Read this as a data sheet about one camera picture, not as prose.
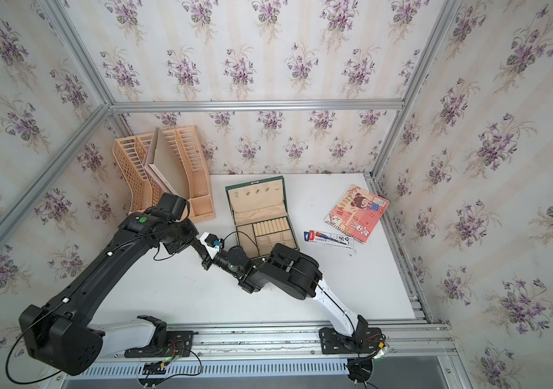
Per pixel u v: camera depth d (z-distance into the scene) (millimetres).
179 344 730
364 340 638
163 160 1006
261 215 981
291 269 581
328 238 959
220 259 765
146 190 1144
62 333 369
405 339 754
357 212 1049
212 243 704
